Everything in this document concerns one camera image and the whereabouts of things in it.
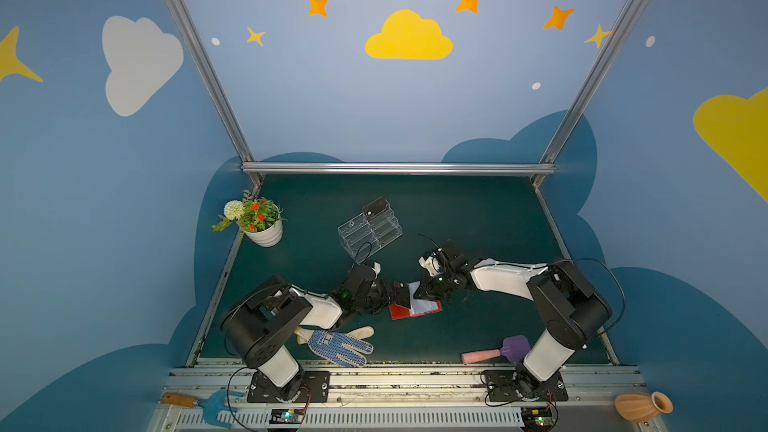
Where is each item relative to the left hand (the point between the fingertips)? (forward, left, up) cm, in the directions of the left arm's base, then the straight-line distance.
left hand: (411, 294), depth 85 cm
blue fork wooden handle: (-28, +48, -4) cm, 56 cm away
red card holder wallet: (-2, -2, -5) cm, 6 cm away
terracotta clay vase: (-26, -49, +6) cm, 56 cm away
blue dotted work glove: (-14, +20, -4) cm, 25 cm away
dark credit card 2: (+29, +11, +4) cm, 31 cm away
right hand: (+2, -2, -4) cm, 5 cm away
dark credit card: (0, +3, -1) cm, 3 cm away
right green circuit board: (-28, -30, -5) cm, 42 cm away
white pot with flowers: (+19, +47, +9) cm, 51 cm away
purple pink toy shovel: (-13, -27, -1) cm, 30 cm away
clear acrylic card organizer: (+21, +14, 0) cm, 26 cm away
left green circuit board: (-29, +30, -4) cm, 43 cm away
